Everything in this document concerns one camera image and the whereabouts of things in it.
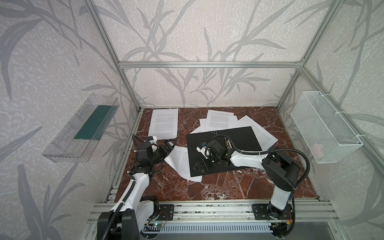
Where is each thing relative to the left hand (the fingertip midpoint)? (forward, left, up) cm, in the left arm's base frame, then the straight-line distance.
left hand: (175, 141), depth 83 cm
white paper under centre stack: (+25, -15, -17) cm, 34 cm away
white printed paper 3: (+25, +14, -17) cm, 33 cm away
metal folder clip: (+6, -33, -15) cm, 36 cm away
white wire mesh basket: (-9, -68, +20) cm, 71 cm away
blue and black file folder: (+12, -42, -16) cm, 46 cm away
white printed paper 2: (+29, -26, -17) cm, 43 cm away
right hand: (-6, -13, -12) cm, 19 cm away
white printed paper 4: (-4, 0, -15) cm, 15 cm away
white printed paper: (+12, -58, -15) cm, 61 cm away
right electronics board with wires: (-39, -53, -19) cm, 69 cm away
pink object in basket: (-7, -72, +6) cm, 73 cm away
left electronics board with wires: (-36, +5, -14) cm, 39 cm away
